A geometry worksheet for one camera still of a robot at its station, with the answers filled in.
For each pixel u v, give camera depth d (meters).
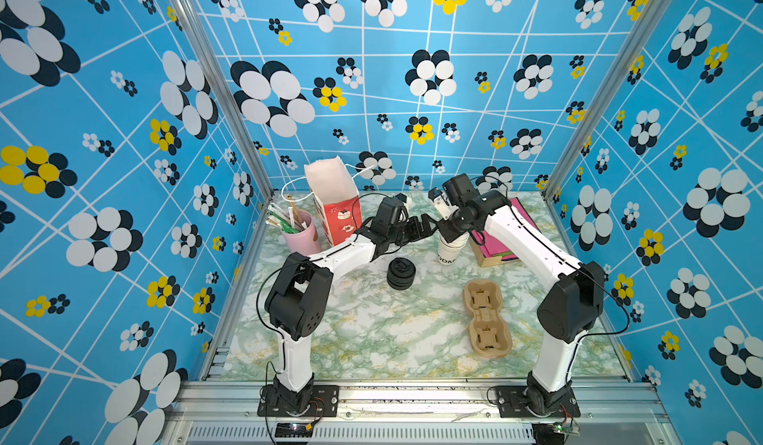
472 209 0.61
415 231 0.80
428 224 0.80
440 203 0.78
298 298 0.50
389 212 0.71
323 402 0.73
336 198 0.83
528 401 0.72
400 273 0.91
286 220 0.90
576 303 0.47
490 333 0.81
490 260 0.94
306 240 0.94
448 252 0.91
